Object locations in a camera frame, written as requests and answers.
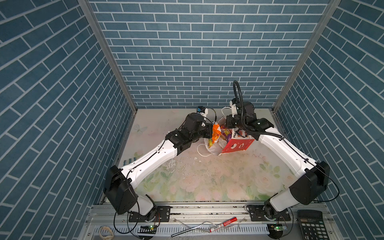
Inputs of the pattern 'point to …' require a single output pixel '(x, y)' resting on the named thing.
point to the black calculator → (312, 225)
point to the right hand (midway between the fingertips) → (225, 116)
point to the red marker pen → (223, 224)
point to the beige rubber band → (106, 237)
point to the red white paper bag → (238, 142)
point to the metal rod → (192, 228)
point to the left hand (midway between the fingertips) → (214, 126)
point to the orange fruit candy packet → (216, 134)
